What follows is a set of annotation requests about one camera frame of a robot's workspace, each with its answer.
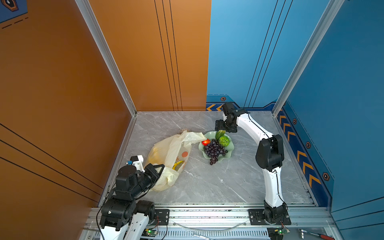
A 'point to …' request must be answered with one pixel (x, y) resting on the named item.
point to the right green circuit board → (277, 233)
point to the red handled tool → (327, 237)
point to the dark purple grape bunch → (213, 150)
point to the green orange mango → (219, 133)
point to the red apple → (206, 142)
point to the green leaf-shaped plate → (211, 135)
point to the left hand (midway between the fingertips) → (165, 163)
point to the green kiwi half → (224, 140)
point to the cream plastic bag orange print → (173, 153)
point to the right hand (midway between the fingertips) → (220, 129)
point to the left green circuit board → (149, 232)
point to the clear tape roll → (184, 129)
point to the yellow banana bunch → (175, 164)
